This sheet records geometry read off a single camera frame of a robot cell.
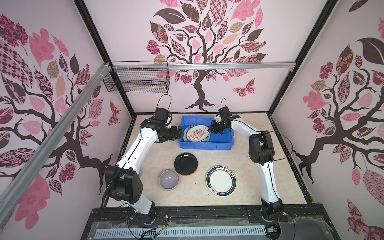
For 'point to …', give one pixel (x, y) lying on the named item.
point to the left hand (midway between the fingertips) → (176, 137)
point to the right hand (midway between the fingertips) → (208, 127)
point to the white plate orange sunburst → (196, 133)
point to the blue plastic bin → (225, 141)
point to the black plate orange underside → (186, 164)
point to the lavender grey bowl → (169, 179)
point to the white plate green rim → (221, 181)
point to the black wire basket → (138, 80)
